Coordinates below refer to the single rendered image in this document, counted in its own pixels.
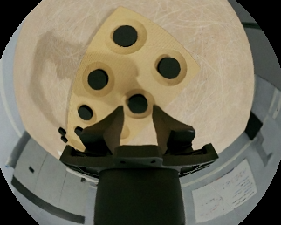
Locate tan tray with round pockets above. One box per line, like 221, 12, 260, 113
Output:
67, 6, 201, 152

